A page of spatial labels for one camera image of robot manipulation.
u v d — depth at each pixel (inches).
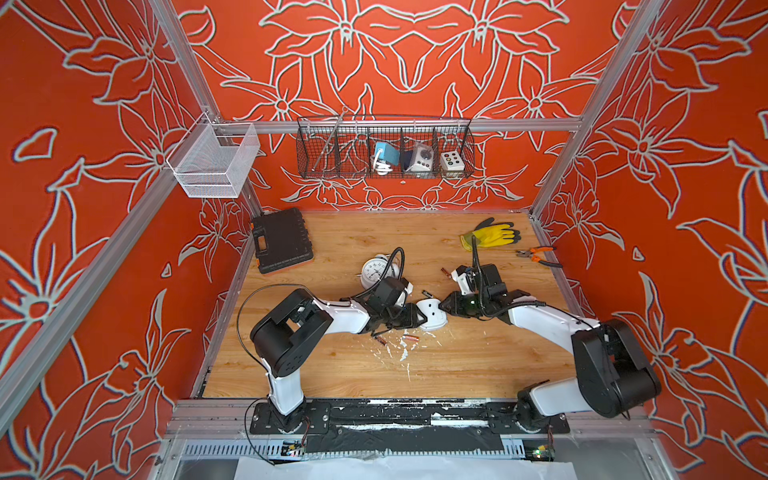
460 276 32.6
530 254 41.0
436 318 34.3
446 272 38.6
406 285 34.1
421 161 35.6
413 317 33.4
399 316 29.7
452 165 36.6
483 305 27.1
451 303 30.7
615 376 16.6
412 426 28.6
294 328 20.2
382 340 33.6
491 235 43.3
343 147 39.6
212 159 36.5
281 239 40.9
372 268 38.3
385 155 32.9
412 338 33.7
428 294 37.4
